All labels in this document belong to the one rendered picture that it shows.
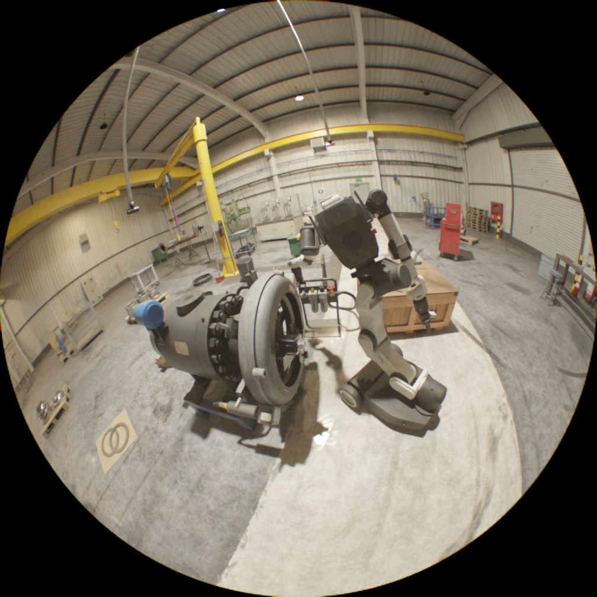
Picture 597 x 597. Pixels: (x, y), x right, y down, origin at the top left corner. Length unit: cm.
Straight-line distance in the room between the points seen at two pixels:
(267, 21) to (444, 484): 955
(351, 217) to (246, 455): 156
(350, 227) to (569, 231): 827
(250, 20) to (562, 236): 1156
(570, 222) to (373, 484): 852
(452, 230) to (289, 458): 439
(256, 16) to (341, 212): 784
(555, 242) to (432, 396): 818
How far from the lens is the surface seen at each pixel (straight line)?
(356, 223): 81
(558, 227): 879
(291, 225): 677
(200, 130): 510
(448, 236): 432
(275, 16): 819
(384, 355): 116
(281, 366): 84
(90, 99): 989
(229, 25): 829
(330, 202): 104
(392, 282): 85
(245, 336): 70
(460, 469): 153
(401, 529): 140
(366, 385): 128
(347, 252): 83
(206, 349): 97
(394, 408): 125
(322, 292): 171
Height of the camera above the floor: 128
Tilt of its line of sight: 29 degrees down
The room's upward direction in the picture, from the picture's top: 12 degrees counter-clockwise
